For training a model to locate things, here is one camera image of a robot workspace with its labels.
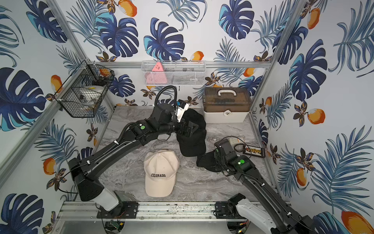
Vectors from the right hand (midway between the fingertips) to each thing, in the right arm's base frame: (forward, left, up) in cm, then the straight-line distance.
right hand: (212, 152), depth 78 cm
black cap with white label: (-5, +3, -1) cm, 5 cm away
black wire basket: (+24, +71, +20) cm, 78 cm away
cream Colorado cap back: (-7, +27, -4) cm, 29 cm away
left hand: (+7, +11, +18) cm, 22 cm away
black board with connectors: (+9, -32, -15) cm, 36 cm away
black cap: (+14, +9, -16) cm, 23 cm away
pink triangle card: (+41, +33, +20) cm, 56 cm away
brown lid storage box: (+37, -13, +1) cm, 39 cm away
